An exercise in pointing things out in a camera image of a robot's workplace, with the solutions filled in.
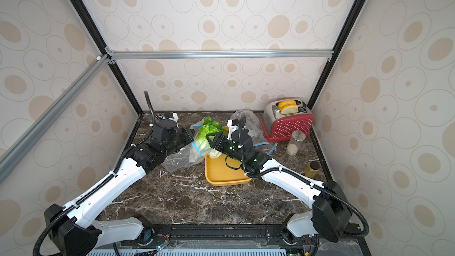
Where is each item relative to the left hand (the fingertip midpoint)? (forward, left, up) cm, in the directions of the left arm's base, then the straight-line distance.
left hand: (200, 129), depth 73 cm
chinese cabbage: (+4, -3, 0) cm, 5 cm away
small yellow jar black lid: (-7, -52, -21) cm, 57 cm away
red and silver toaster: (+18, -40, -12) cm, 45 cm away
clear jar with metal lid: (+7, -46, -16) cm, 50 cm away
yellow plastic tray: (-6, -6, -30) cm, 31 cm away
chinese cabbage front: (-5, -1, -4) cm, 6 cm away
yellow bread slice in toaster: (+26, -46, -8) cm, 53 cm away
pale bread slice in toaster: (+22, -44, -9) cm, 50 cm away
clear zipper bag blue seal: (-3, +8, -18) cm, 20 cm away
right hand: (-1, -6, -3) cm, 7 cm away
